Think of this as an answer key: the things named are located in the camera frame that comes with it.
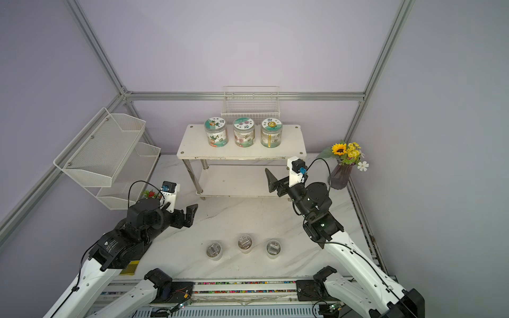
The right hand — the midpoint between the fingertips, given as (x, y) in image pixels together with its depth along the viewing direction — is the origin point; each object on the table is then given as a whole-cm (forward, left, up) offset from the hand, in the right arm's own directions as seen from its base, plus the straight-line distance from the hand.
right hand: (278, 168), depth 68 cm
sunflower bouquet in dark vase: (+15, -32, -10) cm, 37 cm away
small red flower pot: (+2, +56, -18) cm, 59 cm away
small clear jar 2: (-16, +13, -29) cm, 36 cm away
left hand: (-9, +34, -9) cm, 37 cm away
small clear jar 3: (-18, +1, -30) cm, 35 cm away
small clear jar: (-19, +26, -29) cm, 43 cm away
